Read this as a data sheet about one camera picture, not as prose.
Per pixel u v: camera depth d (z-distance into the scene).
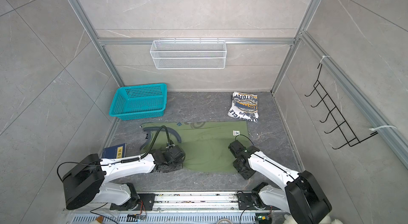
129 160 0.52
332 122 0.68
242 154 0.62
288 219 0.63
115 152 0.89
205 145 0.92
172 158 0.66
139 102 1.14
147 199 0.75
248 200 0.74
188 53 0.98
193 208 0.73
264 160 0.54
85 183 0.42
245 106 1.07
